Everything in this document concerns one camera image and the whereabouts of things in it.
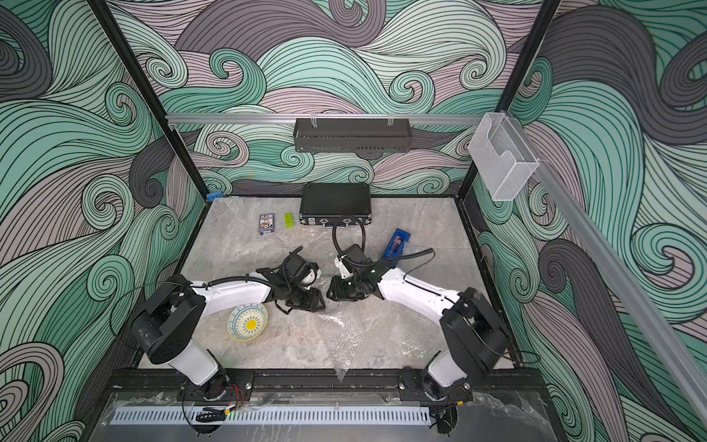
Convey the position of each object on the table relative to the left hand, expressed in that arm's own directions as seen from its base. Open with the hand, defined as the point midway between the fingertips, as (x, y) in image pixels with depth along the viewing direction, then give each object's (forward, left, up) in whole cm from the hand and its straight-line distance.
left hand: (321, 303), depth 86 cm
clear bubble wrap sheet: (-9, -9, -2) cm, 13 cm away
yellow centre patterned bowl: (-6, +23, -2) cm, 24 cm away
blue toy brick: (+51, +54, -3) cm, 74 cm away
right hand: (-1, -3, +6) cm, 6 cm away
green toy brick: (+36, +16, -1) cm, 39 cm away
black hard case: (+44, -4, 0) cm, 44 cm away
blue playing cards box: (+35, +25, -2) cm, 43 cm away
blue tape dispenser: (+21, -26, +2) cm, 33 cm away
